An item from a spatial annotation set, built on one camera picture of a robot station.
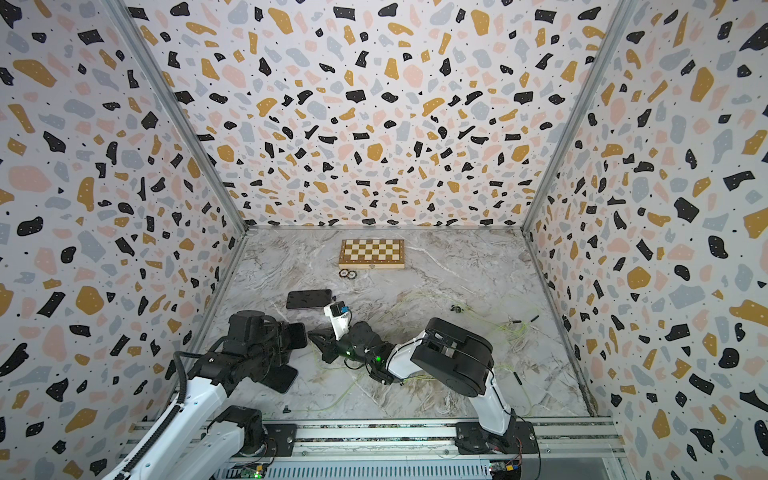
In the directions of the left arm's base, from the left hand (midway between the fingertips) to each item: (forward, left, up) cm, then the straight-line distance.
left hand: (297, 326), depth 82 cm
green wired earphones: (+4, -63, -12) cm, 64 cm away
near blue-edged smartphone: (-10, +6, -12) cm, 17 cm away
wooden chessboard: (+33, -18, -9) cm, 39 cm away
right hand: (-3, -4, 0) cm, 5 cm away
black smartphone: (-2, +1, -3) cm, 4 cm away
